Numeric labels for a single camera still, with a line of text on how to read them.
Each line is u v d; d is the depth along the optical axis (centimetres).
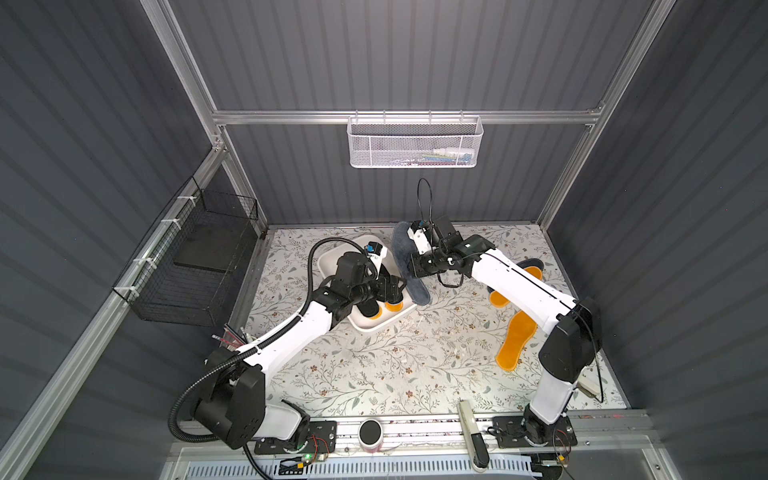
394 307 96
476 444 70
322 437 73
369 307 95
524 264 108
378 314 94
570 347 45
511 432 74
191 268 73
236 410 41
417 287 82
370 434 70
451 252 61
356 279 65
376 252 72
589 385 78
